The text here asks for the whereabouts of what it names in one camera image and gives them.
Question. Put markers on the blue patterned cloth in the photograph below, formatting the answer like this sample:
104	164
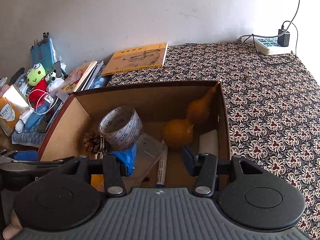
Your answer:
27	138

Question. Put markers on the blue folder with binder clips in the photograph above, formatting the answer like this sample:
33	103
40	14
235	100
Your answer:
43	52

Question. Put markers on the brown cardboard box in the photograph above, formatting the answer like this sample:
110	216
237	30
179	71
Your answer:
150	97

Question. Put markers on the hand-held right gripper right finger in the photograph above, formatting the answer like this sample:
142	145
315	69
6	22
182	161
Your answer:
188	160

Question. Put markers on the white power strip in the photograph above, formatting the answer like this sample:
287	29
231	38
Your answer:
270	46

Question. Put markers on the panda plush toy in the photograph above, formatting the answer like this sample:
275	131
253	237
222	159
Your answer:
53	81

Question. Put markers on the pine cone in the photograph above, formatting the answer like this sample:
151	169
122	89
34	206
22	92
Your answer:
91	141

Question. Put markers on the clear plastic case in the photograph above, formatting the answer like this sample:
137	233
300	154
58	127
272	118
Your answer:
150	147

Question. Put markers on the yellow book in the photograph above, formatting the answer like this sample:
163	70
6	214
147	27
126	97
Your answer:
137	58

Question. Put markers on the person's left hand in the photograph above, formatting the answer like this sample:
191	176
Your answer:
13	226

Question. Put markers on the blue pencil case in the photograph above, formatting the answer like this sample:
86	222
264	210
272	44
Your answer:
36	117

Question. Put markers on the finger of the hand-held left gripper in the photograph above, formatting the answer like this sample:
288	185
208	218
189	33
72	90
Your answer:
50	162

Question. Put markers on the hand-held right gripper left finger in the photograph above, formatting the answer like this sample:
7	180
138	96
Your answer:
127	160

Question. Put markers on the orange and white package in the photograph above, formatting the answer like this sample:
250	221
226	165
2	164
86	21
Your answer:
12	107

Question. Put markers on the white marker with blue cap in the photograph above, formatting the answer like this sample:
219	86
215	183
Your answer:
162	170

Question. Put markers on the printed clear tape roll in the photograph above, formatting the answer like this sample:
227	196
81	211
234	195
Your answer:
130	130

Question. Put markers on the black power adapter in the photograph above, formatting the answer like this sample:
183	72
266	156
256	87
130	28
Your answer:
284	38

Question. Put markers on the white and blue tube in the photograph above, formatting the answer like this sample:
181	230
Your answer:
208	142

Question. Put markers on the yellow card piece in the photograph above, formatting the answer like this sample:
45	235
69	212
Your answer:
97	182

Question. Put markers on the orange gourd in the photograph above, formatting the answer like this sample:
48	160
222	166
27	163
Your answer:
177	135

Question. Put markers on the black smartphone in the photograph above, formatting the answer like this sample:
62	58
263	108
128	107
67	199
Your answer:
48	120

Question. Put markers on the stack of books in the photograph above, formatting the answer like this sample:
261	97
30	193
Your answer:
80	77

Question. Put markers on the green frog plush toy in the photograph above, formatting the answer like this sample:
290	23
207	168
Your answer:
36	75

